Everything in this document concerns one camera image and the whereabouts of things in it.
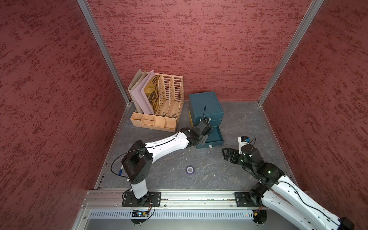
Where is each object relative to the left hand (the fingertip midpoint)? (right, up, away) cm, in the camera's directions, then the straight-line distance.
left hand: (199, 136), depth 85 cm
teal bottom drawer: (+12, -4, +11) cm, 17 cm away
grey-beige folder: (-40, +40, +10) cm, 57 cm away
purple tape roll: (-6, -20, -1) cm, 21 cm away
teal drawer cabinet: (+4, +20, +4) cm, 21 cm away
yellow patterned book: (-33, +30, +14) cm, 47 cm away
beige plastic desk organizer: (-21, +31, +28) cm, 47 cm away
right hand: (+15, -9, -7) cm, 19 cm away
